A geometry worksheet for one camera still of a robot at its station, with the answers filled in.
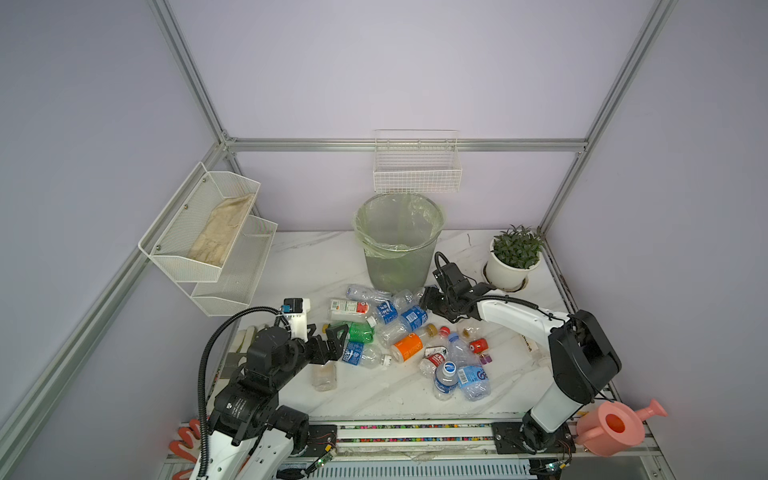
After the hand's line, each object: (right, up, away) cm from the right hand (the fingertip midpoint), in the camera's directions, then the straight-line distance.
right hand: (422, 303), depth 90 cm
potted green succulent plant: (+29, +16, +3) cm, 33 cm away
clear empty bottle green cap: (-29, -20, -6) cm, 36 cm away
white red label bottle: (-23, -2, +1) cm, 23 cm away
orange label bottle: (-5, -12, -6) cm, 14 cm away
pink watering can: (+41, -24, -24) cm, 53 cm away
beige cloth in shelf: (-56, +22, -10) cm, 61 cm away
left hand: (-24, -3, -21) cm, 32 cm away
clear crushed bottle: (-19, +2, +11) cm, 23 cm away
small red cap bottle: (+16, -12, -4) cm, 21 cm away
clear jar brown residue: (+14, -7, -3) cm, 16 cm away
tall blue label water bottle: (-3, -5, 0) cm, 6 cm away
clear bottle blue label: (-17, -14, -5) cm, 23 cm away
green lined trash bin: (-7, +23, +14) cm, 28 cm away
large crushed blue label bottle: (+13, -18, -10) cm, 24 cm away
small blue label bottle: (-11, -1, -2) cm, 11 cm away
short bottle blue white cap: (+4, -16, -18) cm, 25 cm away
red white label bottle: (+3, -14, -8) cm, 16 cm away
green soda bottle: (-19, -8, -1) cm, 21 cm away
